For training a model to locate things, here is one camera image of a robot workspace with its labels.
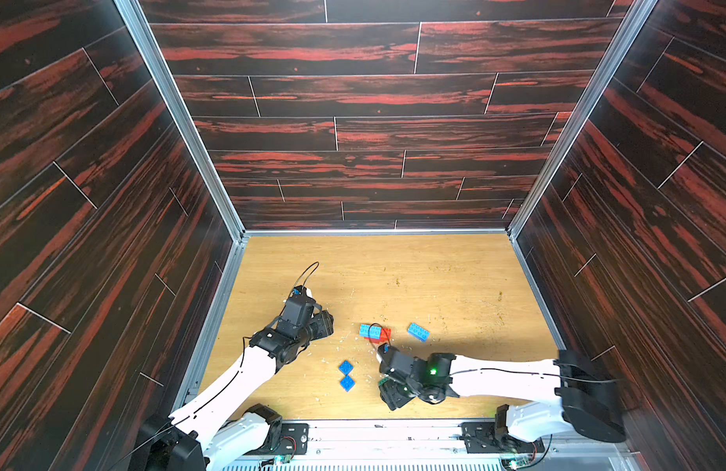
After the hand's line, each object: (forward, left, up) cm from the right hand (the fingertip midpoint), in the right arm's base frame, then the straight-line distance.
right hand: (391, 385), depth 81 cm
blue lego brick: (+4, +13, 0) cm, 14 cm away
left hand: (+15, +19, +9) cm, 25 cm away
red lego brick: (+14, +2, -1) cm, 14 cm away
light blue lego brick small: (+17, -9, 0) cm, 19 cm away
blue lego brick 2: (0, +12, -1) cm, 13 cm away
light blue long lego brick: (+15, +5, +2) cm, 16 cm away
